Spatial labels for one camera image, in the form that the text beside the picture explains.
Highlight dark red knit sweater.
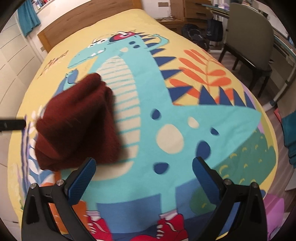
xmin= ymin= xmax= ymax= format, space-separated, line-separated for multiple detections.
xmin=35 ymin=73 xmax=121 ymax=171

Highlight pink object on floor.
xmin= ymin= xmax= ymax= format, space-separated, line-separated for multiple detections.
xmin=263 ymin=194 xmax=285 ymax=240

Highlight white wardrobe doors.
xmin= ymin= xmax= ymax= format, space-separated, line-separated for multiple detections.
xmin=0 ymin=14 xmax=48 ymax=121

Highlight teal hanging cloth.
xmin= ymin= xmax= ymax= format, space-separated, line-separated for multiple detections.
xmin=17 ymin=0 xmax=41 ymax=37

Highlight teal cloth right side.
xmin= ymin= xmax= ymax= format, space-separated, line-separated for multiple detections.
xmin=282 ymin=111 xmax=296 ymax=168

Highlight dinosaur print bed cover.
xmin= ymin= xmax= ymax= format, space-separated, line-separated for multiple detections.
xmin=8 ymin=9 xmax=278 ymax=240

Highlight wooden headboard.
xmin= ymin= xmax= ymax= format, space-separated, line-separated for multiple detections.
xmin=37 ymin=0 xmax=142 ymax=52

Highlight desk with white legs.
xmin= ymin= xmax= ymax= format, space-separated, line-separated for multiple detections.
xmin=207 ymin=4 xmax=295 ymax=111

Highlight grey upholstered chair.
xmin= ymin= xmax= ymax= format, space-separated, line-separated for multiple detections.
xmin=218 ymin=3 xmax=274 ymax=97

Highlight dark bag on floor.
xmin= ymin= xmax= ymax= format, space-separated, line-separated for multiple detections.
xmin=181 ymin=24 xmax=209 ymax=51

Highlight wooden drawer cabinet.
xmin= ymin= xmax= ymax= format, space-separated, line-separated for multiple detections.
xmin=170 ymin=0 xmax=213 ymax=21

